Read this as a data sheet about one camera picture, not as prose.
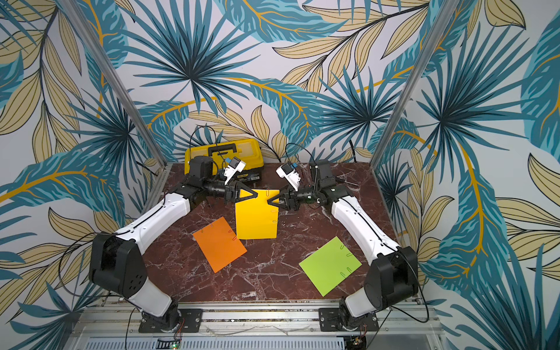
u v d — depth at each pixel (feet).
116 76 2.76
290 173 2.16
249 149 3.33
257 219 2.45
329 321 2.41
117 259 1.42
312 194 2.16
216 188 2.23
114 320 2.45
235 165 2.22
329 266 2.87
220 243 2.96
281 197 2.15
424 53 2.57
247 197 2.35
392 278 1.38
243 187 2.34
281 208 2.26
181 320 2.36
